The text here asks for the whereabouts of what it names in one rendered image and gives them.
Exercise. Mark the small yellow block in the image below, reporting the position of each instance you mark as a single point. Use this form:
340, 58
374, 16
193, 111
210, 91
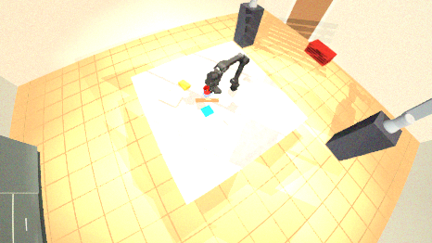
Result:
184, 84

